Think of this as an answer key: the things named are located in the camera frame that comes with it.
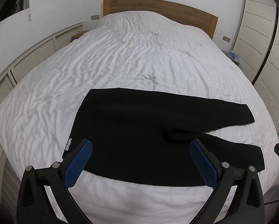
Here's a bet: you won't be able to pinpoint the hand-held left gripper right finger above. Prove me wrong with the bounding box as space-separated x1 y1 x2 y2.
189 139 265 224

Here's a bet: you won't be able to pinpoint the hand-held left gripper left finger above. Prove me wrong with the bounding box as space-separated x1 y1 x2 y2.
17 139 100 224

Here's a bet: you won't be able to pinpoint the wooden headboard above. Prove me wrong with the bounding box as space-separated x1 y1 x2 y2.
103 0 218 40

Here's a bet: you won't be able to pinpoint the black pants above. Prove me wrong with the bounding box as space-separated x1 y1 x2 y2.
62 88 264 187

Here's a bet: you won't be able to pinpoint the white louvered panel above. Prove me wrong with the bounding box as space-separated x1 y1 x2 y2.
237 58 279 187
0 22 84 192

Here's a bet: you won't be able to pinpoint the white wardrobe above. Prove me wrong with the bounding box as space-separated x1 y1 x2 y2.
231 0 279 83

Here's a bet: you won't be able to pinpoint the bed with white duvet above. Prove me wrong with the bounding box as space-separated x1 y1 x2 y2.
0 10 278 224

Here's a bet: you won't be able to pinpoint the wooden nightstand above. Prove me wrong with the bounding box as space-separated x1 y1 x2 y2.
71 30 89 40

